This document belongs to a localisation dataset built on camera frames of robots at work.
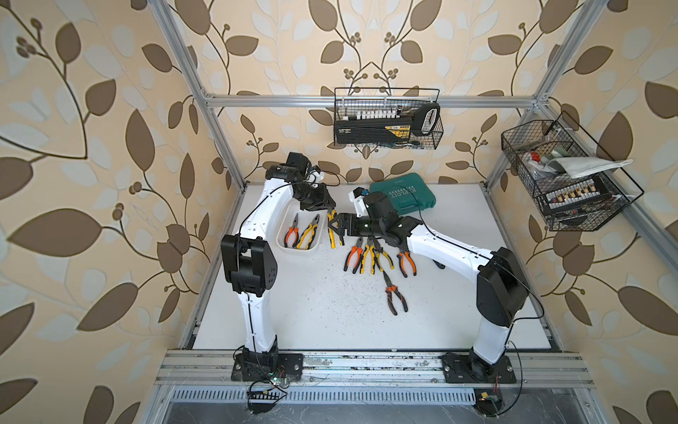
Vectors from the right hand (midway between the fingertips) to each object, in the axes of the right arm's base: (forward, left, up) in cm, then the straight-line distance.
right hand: (337, 224), depth 84 cm
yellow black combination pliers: (+3, -11, -18) cm, 21 cm away
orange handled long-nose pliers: (-15, -17, -19) cm, 30 cm away
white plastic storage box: (+17, +14, -18) cm, 29 cm away
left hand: (+7, +1, +3) cm, 8 cm away
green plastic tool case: (+26, -29, -14) cm, 42 cm away
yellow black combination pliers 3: (-7, +1, +3) cm, 7 cm away
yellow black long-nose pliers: (+1, -15, -19) cm, 24 cm away
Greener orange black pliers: (-2, -23, -18) cm, 29 cm away
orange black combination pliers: (+2, -7, -19) cm, 20 cm away
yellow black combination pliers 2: (+12, +11, -17) cm, 24 cm away
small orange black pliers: (+11, +20, -18) cm, 29 cm away
